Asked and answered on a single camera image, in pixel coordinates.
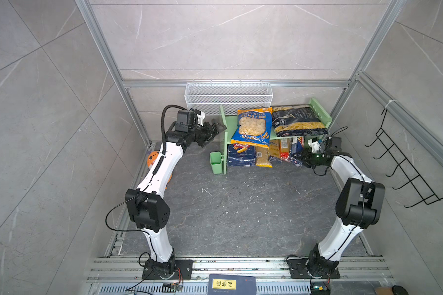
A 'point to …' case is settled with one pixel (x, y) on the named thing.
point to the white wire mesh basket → (208, 97)
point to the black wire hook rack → (403, 173)
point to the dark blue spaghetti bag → (275, 150)
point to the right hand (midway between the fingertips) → (294, 154)
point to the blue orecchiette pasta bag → (254, 126)
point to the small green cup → (216, 159)
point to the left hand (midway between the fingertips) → (221, 127)
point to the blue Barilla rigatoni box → (240, 155)
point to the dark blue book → (219, 284)
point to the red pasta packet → (286, 149)
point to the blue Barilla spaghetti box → (298, 144)
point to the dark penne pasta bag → (294, 120)
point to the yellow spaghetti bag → (262, 157)
